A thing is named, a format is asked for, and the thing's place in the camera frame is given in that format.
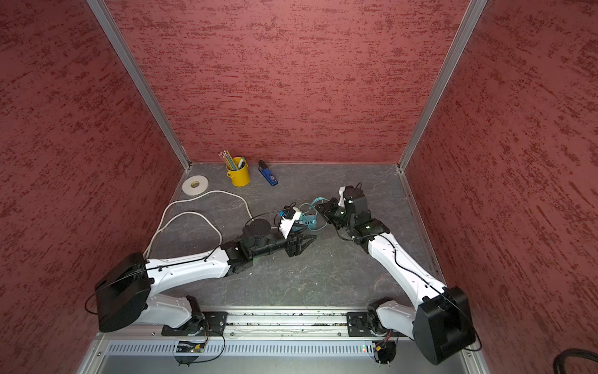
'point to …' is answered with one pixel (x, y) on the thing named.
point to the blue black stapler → (263, 168)
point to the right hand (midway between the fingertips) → (313, 211)
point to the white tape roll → (195, 185)
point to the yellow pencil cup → (240, 177)
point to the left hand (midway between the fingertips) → (310, 235)
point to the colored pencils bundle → (226, 157)
